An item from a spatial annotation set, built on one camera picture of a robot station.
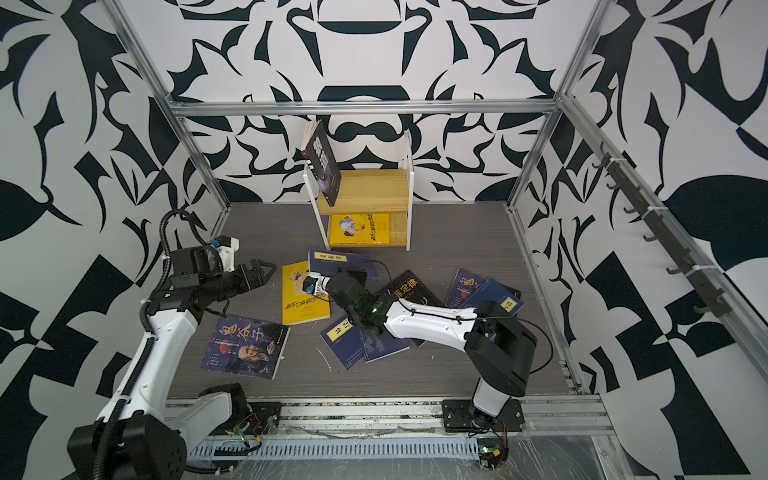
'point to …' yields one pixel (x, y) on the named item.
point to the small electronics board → (493, 452)
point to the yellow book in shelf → (360, 229)
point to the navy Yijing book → (343, 339)
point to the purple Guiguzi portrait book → (244, 347)
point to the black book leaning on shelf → (318, 150)
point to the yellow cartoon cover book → (298, 304)
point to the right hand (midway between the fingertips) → (349, 262)
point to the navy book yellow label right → (493, 291)
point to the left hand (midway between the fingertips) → (262, 267)
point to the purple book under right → (465, 284)
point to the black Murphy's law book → (408, 286)
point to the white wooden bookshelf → (368, 192)
